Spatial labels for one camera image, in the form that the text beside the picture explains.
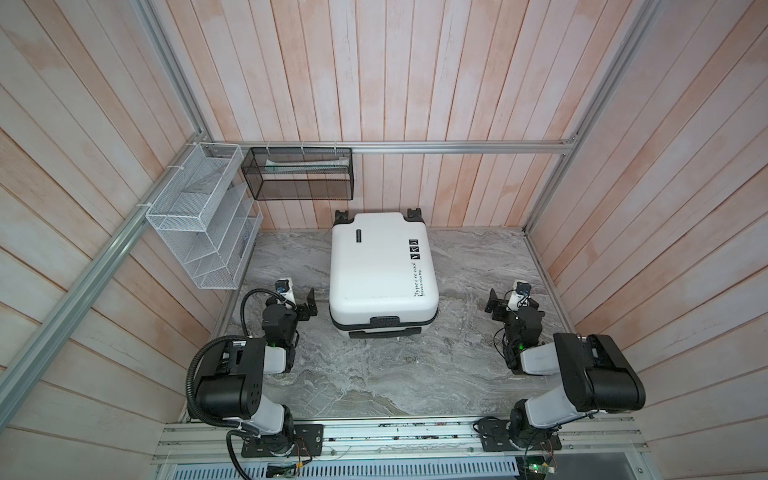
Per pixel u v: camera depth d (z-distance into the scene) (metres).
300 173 1.04
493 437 0.73
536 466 0.71
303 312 0.82
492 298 0.86
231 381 0.45
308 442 0.73
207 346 0.46
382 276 0.81
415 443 0.73
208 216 0.72
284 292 0.77
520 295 0.77
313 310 0.86
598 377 0.45
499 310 0.84
